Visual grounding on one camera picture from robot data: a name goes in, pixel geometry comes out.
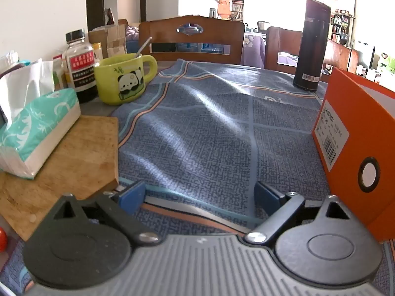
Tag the teal tissue pack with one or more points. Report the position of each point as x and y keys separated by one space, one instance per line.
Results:
x=46 y=114

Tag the reddish wooden chair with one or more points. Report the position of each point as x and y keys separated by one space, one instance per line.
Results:
x=339 y=55

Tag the orange cardboard box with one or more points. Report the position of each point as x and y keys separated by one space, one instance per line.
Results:
x=361 y=120

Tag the small red tomato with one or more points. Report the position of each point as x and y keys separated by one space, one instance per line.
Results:
x=2 y=239

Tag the blue patterned tablecloth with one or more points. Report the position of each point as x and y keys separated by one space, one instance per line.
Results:
x=200 y=129

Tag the orange paper bag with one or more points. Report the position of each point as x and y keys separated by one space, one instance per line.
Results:
x=224 y=7

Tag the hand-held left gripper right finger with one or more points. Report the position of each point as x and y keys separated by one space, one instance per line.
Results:
x=265 y=195

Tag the wooden chair with cutout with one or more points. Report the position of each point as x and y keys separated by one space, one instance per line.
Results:
x=160 y=34

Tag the green panda mug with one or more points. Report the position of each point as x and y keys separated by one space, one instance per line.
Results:
x=123 y=74

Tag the wooden cutting board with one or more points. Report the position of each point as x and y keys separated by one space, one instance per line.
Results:
x=77 y=160

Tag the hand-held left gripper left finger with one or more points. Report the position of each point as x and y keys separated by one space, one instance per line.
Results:
x=131 y=195

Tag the dark wooden chair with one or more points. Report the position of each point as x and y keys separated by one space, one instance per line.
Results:
x=282 y=41

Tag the purple floral cloth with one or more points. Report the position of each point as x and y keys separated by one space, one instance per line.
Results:
x=254 y=47

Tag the bookshelf with books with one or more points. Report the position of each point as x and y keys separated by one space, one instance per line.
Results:
x=341 y=27

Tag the brown paper bag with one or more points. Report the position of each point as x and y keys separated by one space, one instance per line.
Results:
x=114 y=38

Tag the black cylinder flask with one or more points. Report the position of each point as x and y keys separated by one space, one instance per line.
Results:
x=311 y=43

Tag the metal spoon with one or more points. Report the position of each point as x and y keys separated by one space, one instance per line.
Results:
x=143 y=47

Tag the narrow bookshelf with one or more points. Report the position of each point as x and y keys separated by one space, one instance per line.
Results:
x=237 y=6

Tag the glass bottle with black cap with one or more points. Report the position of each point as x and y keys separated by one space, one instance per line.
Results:
x=80 y=67

